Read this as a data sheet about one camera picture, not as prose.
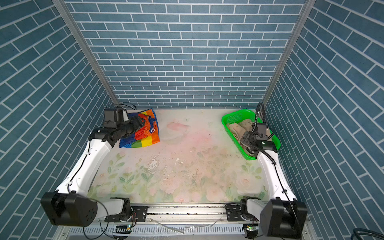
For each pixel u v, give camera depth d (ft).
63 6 2.29
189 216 2.43
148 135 3.31
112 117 1.87
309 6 2.32
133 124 2.29
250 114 3.50
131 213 2.36
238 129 3.25
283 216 1.27
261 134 1.99
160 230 2.28
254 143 1.90
